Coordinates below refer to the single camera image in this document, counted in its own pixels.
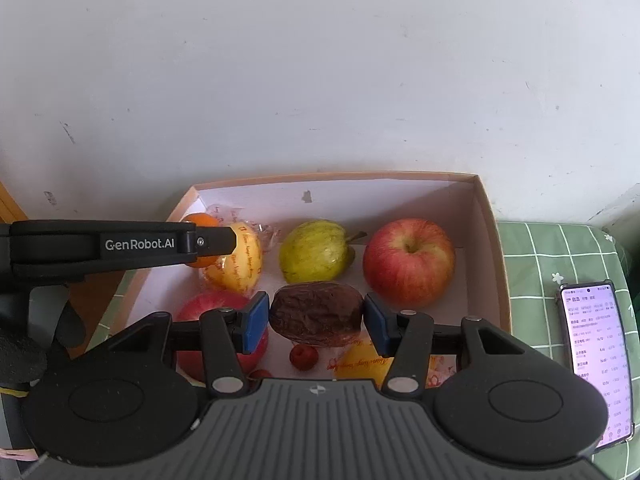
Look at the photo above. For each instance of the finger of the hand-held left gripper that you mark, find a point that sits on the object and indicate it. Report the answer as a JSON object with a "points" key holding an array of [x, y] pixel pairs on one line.
{"points": [[215, 242]]}

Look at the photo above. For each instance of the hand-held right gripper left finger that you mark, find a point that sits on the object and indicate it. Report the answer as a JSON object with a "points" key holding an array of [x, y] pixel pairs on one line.
{"points": [[255, 322]]}

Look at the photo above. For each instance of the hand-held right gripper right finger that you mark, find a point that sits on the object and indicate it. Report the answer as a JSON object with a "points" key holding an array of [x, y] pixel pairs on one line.
{"points": [[377, 322]]}

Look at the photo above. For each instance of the plastic-wrapped orange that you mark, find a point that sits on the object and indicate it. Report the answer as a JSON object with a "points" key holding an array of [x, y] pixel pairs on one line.
{"points": [[360, 362], [240, 265]]}

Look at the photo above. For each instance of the small red hawthorn fruit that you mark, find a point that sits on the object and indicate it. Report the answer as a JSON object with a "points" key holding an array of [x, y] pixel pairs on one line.
{"points": [[303, 357], [260, 374]]}

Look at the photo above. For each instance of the red apple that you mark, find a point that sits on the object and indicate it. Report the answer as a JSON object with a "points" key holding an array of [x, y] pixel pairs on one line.
{"points": [[197, 305], [410, 260]]}

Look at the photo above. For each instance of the green pear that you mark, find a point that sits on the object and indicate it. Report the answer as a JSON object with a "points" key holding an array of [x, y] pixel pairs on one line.
{"points": [[315, 252]]}

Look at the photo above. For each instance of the cardboard box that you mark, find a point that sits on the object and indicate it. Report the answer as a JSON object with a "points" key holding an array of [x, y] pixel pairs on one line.
{"points": [[400, 200]]}

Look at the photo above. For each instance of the green checked tablecloth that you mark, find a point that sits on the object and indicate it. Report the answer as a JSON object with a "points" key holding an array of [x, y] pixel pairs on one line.
{"points": [[540, 260]]}

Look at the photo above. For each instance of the smartphone with lit screen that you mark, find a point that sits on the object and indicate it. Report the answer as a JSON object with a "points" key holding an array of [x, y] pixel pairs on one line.
{"points": [[595, 360]]}

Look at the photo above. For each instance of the yellow wooden frame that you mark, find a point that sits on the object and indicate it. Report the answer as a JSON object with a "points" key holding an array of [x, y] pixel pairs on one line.
{"points": [[10, 207]]}

